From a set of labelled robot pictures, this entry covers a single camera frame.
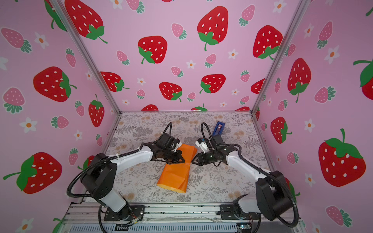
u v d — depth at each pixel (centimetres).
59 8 68
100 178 45
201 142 76
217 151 66
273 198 41
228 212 72
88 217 73
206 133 108
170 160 76
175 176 78
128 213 71
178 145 84
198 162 74
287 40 80
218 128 102
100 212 71
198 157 73
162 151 66
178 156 77
